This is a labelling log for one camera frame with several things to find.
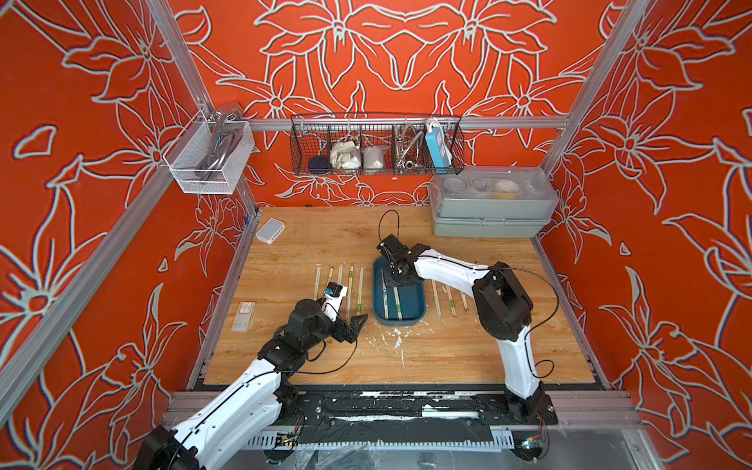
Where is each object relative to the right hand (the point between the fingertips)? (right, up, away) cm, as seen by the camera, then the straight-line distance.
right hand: (385, 280), depth 95 cm
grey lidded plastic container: (+38, +27, +6) cm, 47 cm away
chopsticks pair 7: (+4, -7, -3) cm, 8 cm away
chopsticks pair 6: (0, -5, -1) cm, 5 cm away
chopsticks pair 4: (-19, +1, +5) cm, 20 cm away
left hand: (-9, -5, -15) cm, 18 cm away
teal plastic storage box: (+8, -5, -2) cm, 10 cm away
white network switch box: (-44, +17, +16) cm, 50 cm away
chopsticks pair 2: (-8, -7, -2) cm, 11 cm away
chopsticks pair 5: (-23, -1, +3) cm, 24 cm away
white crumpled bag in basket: (-13, +41, -2) cm, 43 cm away
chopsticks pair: (+17, -6, -2) cm, 18 cm away
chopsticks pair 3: (-15, +2, +6) cm, 17 cm away
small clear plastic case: (-45, -11, -5) cm, 46 cm away
